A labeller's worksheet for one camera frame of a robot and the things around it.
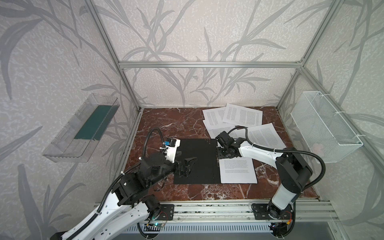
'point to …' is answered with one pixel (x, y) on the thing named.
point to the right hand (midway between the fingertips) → (219, 149)
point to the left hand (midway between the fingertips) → (192, 153)
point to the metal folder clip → (217, 156)
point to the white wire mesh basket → (327, 134)
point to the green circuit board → (155, 227)
